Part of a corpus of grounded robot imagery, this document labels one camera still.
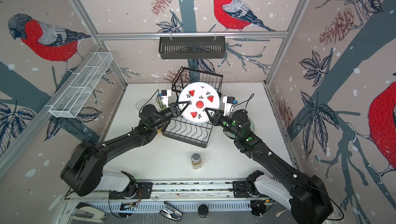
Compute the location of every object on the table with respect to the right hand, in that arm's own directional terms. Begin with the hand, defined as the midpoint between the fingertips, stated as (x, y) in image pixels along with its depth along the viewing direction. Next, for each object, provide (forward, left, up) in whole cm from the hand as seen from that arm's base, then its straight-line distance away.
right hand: (205, 111), depth 73 cm
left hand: (+1, +8, +4) cm, 9 cm away
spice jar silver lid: (-17, +4, -16) cm, 23 cm away
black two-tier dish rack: (+3, +16, -24) cm, 29 cm away
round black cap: (-37, 0, -16) cm, 41 cm away
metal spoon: (-36, -34, -29) cm, 57 cm away
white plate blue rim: (+7, +2, +4) cm, 8 cm away
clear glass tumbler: (+18, +45, -18) cm, 52 cm away
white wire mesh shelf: (+10, +65, +8) cm, 66 cm away
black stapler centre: (-38, +14, -24) cm, 47 cm away
